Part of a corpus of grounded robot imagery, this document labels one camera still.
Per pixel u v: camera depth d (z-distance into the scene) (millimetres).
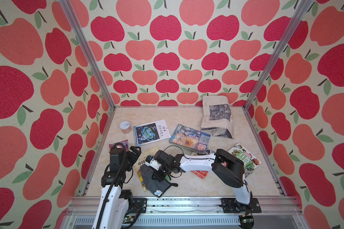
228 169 495
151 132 1045
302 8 700
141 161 904
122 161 594
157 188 783
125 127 1014
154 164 764
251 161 878
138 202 752
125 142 973
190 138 1010
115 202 504
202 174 838
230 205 732
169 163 680
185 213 733
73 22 745
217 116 1067
